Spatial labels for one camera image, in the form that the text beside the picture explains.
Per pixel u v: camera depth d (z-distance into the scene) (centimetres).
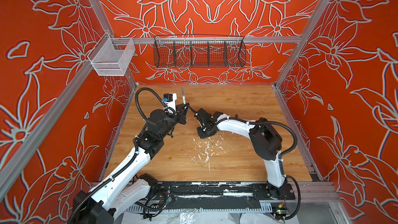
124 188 46
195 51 101
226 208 70
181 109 62
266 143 52
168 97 59
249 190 73
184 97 67
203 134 81
